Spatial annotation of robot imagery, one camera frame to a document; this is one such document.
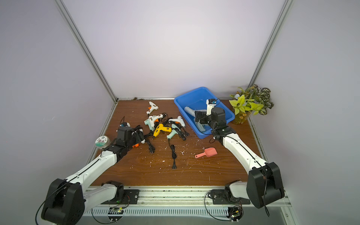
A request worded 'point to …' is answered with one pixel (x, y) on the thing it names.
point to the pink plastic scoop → (208, 152)
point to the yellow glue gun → (160, 127)
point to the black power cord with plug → (174, 154)
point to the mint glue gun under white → (150, 123)
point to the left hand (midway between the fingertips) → (140, 133)
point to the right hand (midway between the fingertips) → (203, 108)
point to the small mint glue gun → (173, 132)
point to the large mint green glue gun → (201, 126)
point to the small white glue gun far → (153, 107)
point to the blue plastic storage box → (202, 98)
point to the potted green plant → (253, 99)
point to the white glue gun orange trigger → (153, 118)
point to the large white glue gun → (192, 111)
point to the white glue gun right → (179, 120)
